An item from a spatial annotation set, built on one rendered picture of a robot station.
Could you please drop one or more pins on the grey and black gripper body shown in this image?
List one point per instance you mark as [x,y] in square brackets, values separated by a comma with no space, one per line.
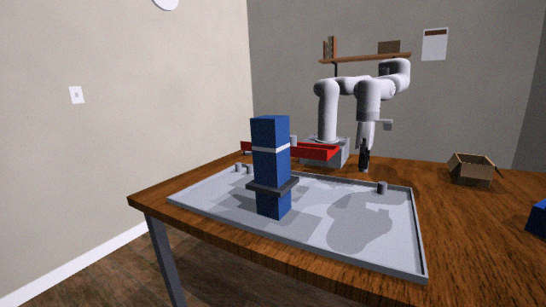
[365,129]

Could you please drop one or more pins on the blue open bin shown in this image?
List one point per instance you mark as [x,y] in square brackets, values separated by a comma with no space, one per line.
[536,222]

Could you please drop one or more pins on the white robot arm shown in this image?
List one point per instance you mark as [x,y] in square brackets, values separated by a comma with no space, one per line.
[369,93]

